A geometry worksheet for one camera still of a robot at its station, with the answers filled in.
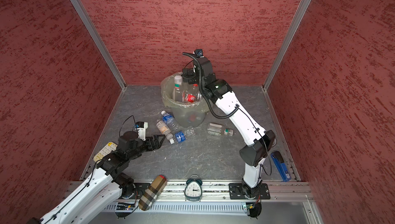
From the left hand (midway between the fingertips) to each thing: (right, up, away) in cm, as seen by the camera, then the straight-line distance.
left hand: (159, 140), depth 79 cm
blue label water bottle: (+1, +7, +21) cm, 22 cm away
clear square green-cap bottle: (+32, +3, +13) cm, 35 cm away
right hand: (+18, +35, -6) cm, 40 cm away
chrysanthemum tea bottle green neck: (+9, +25, +2) cm, 27 cm away
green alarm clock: (+19, -21, -8) cm, 29 cm away
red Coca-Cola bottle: (+15, +23, +11) cm, 30 cm away
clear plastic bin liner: (+21, +17, -3) cm, 27 cm away
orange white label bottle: (+1, +3, +11) cm, 12 cm away
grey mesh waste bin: (+14, +8, +15) cm, 22 cm away
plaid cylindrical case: (-1, -23, -8) cm, 24 cm away
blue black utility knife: (+65, -14, 0) cm, 66 cm away
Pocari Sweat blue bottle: (+10, 0, +8) cm, 13 cm away
